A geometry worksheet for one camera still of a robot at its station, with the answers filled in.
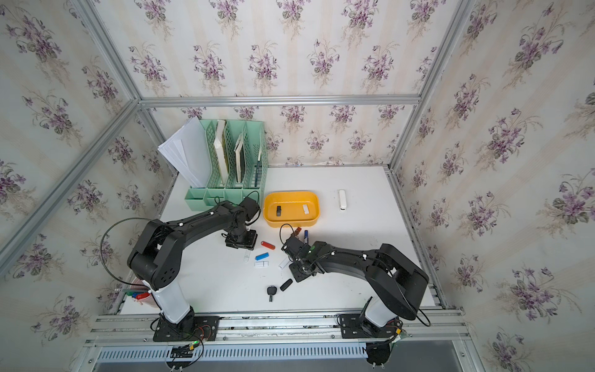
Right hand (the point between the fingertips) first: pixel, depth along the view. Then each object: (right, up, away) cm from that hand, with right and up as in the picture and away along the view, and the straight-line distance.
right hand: (301, 272), depth 86 cm
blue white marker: (+2, +11, +8) cm, 14 cm away
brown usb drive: (-2, +13, +10) cm, 17 cm away
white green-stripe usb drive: (-21, +5, +3) cm, 22 cm away
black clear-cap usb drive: (-10, +22, +16) cm, 28 cm away
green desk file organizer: (-26, +53, +23) cm, 63 cm away
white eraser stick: (+19, +26, +18) cm, 37 cm away
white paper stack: (-48, +49, +10) cm, 69 cm away
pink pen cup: (-46, -2, -18) cm, 50 cm away
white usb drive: (-7, +3, +1) cm, 7 cm away
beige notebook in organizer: (-27, +47, +13) cm, 56 cm away
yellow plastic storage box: (-4, +20, +16) cm, 26 cm away
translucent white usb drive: (+2, +22, +17) cm, 28 cm away
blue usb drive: (-15, +5, +4) cm, 16 cm away
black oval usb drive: (-6, -3, -4) cm, 7 cm away
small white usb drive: (-15, +3, +1) cm, 16 cm away
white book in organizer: (-33, +50, +9) cm, 61 cm away
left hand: (-20, +8, +4) cm, 22 cm away
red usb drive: (-13, +8, +6) cm, 17 cm away
